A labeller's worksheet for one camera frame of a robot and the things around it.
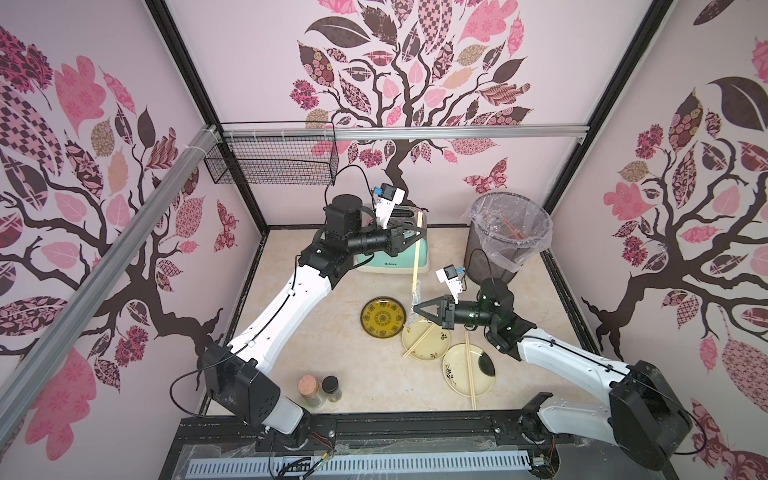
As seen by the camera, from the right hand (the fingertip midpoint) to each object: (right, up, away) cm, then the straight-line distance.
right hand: (417, 309), depth 71 cm
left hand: (+1, +17, -5) cm, 18 cm away
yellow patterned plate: (-9, -7, +24) cm, 26 cm away
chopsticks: (+16, -10, +17) cm, 25 cm away
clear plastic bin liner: (+34, +22, +26) cm, 48 cm away
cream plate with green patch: (+12, -20, +12) cm, 26 cm away
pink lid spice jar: (-27, -20, 0) cm, 33 cm away
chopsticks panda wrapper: (+2, -12, +16) cm, 20 cm away
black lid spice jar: (-22, -19, +1) cm, 29 cm away
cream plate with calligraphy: (+6, -15, +16) cm, 23 cm away
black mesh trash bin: (+23, +9, +24) cm, 35 cm away
